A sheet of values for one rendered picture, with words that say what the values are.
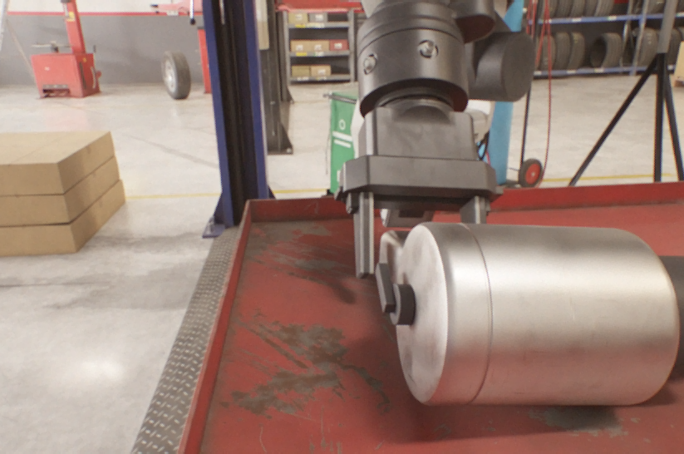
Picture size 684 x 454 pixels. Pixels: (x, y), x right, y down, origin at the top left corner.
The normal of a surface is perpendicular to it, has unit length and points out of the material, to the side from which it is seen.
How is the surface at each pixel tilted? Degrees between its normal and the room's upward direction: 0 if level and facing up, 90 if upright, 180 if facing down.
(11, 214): 90
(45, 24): 90
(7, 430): 0
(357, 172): 60
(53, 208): 90
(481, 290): 51
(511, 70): 88
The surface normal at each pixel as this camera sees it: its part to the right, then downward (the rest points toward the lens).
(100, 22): 0.07, 0.35
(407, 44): -0.21, -0.27
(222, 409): -0.02, -0.94
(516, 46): 0.71, 0.20
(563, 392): 0.10, 0.66
